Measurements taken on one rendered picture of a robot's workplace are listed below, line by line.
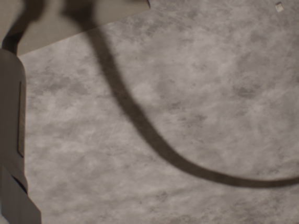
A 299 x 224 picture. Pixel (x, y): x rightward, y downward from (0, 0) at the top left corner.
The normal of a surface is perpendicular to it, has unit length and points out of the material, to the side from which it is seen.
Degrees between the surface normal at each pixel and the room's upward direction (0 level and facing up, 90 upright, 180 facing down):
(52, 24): 0
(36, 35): 0
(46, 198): 0
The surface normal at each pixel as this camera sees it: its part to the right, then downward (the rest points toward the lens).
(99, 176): 0.11, 0.71
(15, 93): 0.81, -0.47
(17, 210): 0.94, -0.30
